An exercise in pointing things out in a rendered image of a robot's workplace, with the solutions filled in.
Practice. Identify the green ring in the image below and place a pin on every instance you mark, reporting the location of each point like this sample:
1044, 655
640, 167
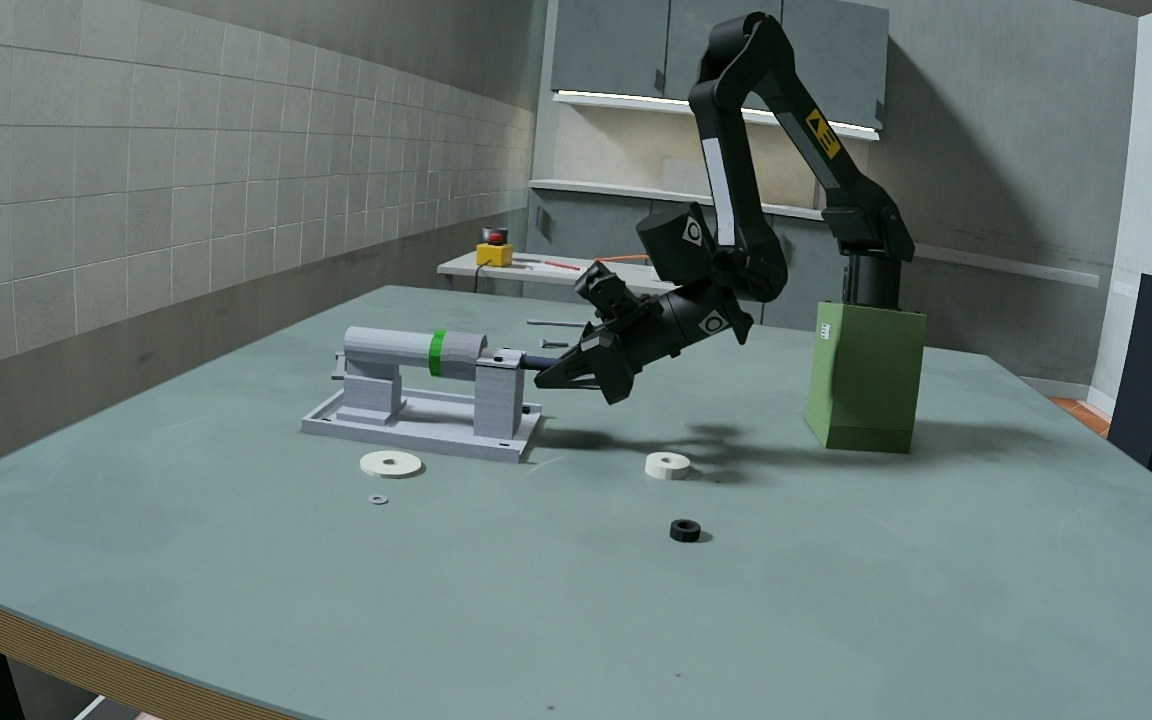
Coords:
434, 353

